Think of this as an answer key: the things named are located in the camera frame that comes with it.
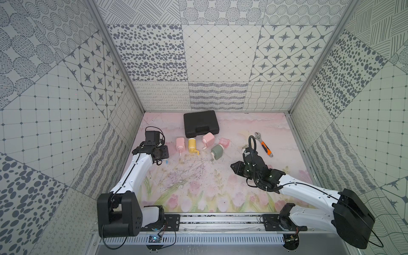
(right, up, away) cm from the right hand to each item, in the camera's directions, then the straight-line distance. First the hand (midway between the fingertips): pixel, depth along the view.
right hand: (232, 167), depth 83 cm
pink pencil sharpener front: (-30, +11, +13) cm, 34 cm away
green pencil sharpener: (-8, +7, +10) cm, 14 cm away
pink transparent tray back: (-2, +11, +21) cm, 24 cm away
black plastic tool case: (-19, +24, +25) cm, 40 cm away
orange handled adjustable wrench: (+24, +9, +18) cm, 31 cm away
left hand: (-36, +8, +3) cm, 37 cm away
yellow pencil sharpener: (-23, +10, +11) cm, 27 cm away
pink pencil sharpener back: (-13, +13, +15) cm, 24 cm away
